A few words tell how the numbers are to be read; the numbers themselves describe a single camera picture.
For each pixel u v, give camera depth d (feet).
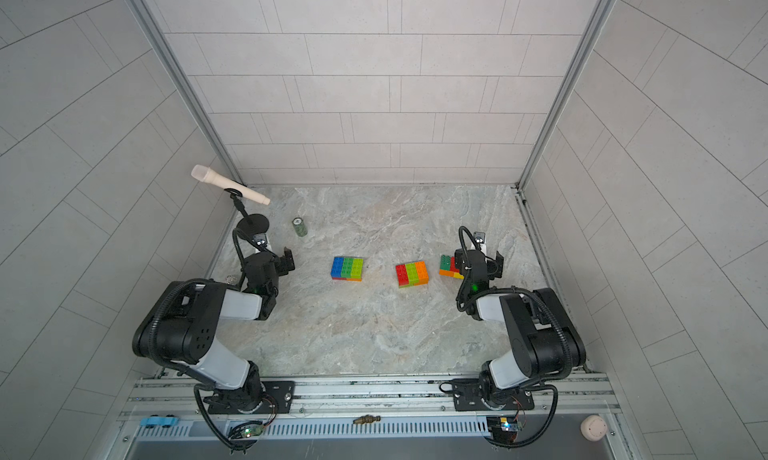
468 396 2.34
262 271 2.29
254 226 3.42
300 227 3.26
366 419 2.23
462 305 2.31
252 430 2.13
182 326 1.48
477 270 2.28
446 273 3.04
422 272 2.96
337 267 2.99
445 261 3.16
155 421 2.16
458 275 2.97
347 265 2.99
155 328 1.36
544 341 1.44
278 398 2.32
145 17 2.42
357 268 2.99
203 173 2.70
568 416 2.31
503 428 2.23
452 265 2.99
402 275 2.92
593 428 2.15
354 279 2.99
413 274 2.92
